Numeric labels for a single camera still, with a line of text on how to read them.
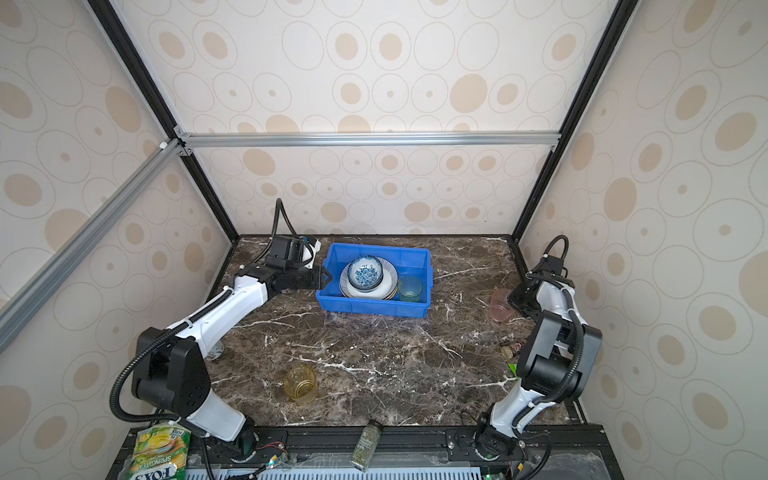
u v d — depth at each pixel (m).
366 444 0.71
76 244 0.61
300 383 0.83
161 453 0.70
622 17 0.69
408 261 1.09
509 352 0.87
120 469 0.71
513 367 0.86
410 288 0.99
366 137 0.90
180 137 0.90
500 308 0.99
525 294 0.83
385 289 0.99
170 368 0.44
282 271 0.66
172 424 0.49
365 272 1.00
